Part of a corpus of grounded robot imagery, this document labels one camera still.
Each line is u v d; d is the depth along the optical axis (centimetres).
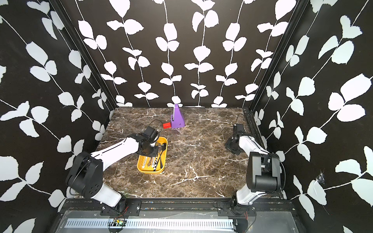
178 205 77
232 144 82
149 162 86
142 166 88
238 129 75
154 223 70
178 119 103
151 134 72
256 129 115
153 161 89
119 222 70
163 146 95
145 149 68
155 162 89
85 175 44
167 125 110
